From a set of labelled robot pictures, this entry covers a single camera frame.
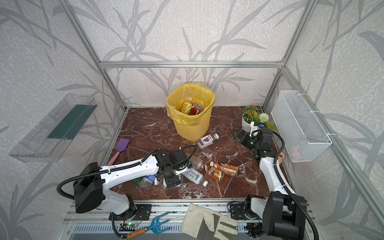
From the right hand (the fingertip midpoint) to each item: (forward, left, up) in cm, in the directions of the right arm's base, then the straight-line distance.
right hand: (237, 129), depth 84 cm
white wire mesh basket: (-14, -22, +16) cm, 31 cm away
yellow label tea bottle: (+19, +31, 0) cm, 36 cm away
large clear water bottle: (-22, +24, -13) cm, 35 cm away
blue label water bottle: (-24, +50, -15) cm, 58 cm away
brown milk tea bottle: (-18, +5, -13) cm, 23 cm away
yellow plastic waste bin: (0, +25, +2) cm, 25 cm away
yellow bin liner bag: (+20, +28, -2) cm, 35 cm away
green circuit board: (-44, +55, -19) cm, 73 cm away
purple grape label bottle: (+2, +17, -14) cm, 22 cm away
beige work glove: (-43, +20, -17) cm, 51 cm away
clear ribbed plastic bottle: (-15, +23, -11) cm, 30 cm away
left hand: (-21, +35, -11) cm, 42 cm away
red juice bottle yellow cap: (+19, +24, -2) cm, 31 cm away
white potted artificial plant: (+14, -12, -3) cm, 19 cm away
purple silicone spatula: (0, +74, -18) cm, 76 cm away
